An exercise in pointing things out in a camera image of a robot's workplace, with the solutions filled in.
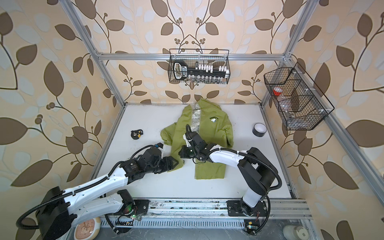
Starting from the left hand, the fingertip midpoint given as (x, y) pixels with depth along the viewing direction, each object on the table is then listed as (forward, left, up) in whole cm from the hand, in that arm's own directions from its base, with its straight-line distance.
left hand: (177, 163), depth 78 cm
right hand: (+6, 0, -2) cm, 7 cm away
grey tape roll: (+31, -53, -10) cm, 62 cm away
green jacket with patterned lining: (+35, -16, -4) cm, 39 cm away
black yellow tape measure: (+22, +31, -8) cm, 39 cm away
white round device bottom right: (-27, -52, -3) cm, 59 cm away
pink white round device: (-29, +38, -8) cm, 49 cm away
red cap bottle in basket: (+33, -53, +23) cm, 67 cm away
